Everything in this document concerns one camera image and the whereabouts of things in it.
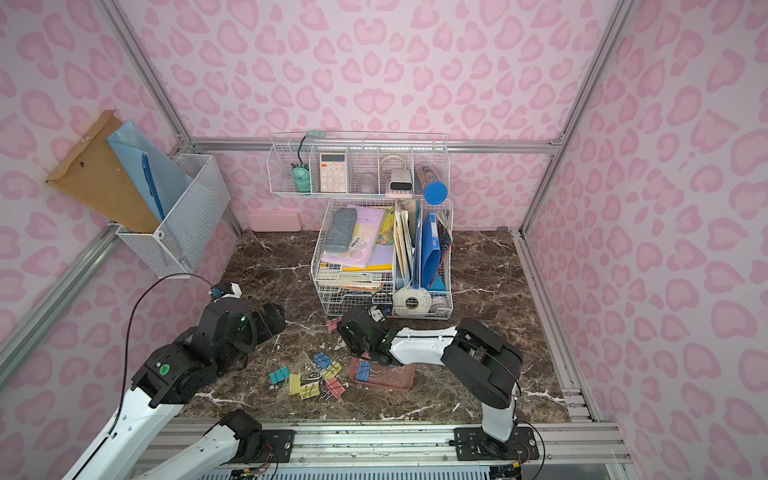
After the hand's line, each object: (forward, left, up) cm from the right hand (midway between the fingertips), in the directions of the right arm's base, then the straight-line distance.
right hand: (333, 327), depth 86 cm
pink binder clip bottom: (-15, -2, -6) cm, 16 cm away
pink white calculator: (+42, +2, +23) cm, 48 cm away
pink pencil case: (+46, +31, -2) cm, 55 cm away
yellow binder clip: (-13, +10, -7) cm, 18 cm away
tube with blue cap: (+29, -29, +26) cm, 49 cm away
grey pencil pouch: (+22, -2, +17) cm, 28 cm away
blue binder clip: (-10, -9, -6) cm, 15 cm away
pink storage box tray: (-10, -15, -8) cm, 20 cm away
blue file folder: (+19, -29, -3) cm, 35 cm away
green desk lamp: (+38, +11, +25) cm, 47 cm away
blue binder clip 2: (-7, +3, -6) cm, 10 cm away
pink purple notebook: (+28, -9, +14) cm, 33 cm away
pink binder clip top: (+4, +2, -5) cm, 7 cm away
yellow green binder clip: (-10, 0, -5) cm, 12 cm away
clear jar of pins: (+10, -31, -3) cm, 33 cm away
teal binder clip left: (-12, +15, -6) cm, 20 cm away
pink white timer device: (+39, -19, +22) cm, 49 cm away
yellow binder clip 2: (-16, +5, -5) cm, 17 cm away
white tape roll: (+11, -19, -1) cm, 22 cm away
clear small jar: (+40, -8, +20) cm, 45 cm away
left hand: (-5, +11, +18) cm, 21 cm away
